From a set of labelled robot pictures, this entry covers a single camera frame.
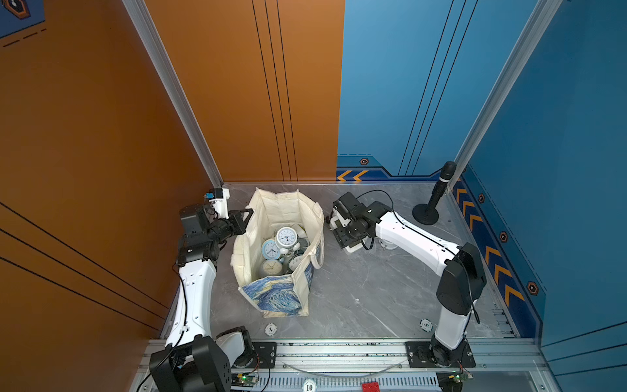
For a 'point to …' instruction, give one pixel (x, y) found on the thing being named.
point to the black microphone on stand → (428, 214)
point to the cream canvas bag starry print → (270, 210)
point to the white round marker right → (426, 325)
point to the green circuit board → (245, 379)
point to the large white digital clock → (333, 223)
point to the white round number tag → (309, 385)
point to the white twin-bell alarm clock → (286, 240)
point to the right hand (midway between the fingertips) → (346, 234)
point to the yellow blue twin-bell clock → (269, 249)
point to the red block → (371, 387)
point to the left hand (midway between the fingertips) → (251, 208)
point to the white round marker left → (270, 329)
